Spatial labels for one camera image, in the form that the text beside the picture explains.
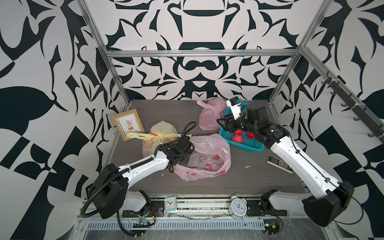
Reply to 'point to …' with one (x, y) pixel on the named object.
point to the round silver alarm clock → (238, 206)
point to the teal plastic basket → (248, 144)
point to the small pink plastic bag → (213, 110)
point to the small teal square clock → (170, 204)
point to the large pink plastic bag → (211, 158)
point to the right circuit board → (271, 225)
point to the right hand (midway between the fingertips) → (220, 116)
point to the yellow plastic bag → (162, 132)
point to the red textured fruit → (237, 137)
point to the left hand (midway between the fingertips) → (182, 154)
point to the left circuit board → (143, 223)
